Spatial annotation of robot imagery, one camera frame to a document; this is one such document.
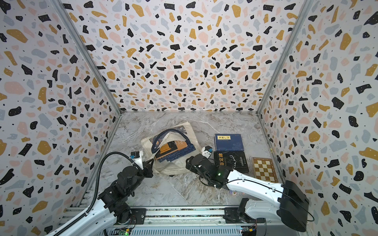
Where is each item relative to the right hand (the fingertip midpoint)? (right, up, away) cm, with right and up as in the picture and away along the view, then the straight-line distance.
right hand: (189, 163), depth 78 cm
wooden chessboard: (+44, -7, +10) cm, 46 cm away
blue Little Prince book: (-1, +5, +19) cm, 20 cm away
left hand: (-18, +2, +1) cm, 18 cm away
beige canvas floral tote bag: (-5, +16, +4) cm, 17 cm away
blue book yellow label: (+26, +8, +23) cm, 36 cm away
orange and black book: (-12, +6, +12) cm, 19 cm away
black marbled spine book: (+29, -2, +15) cm, 33 cm away
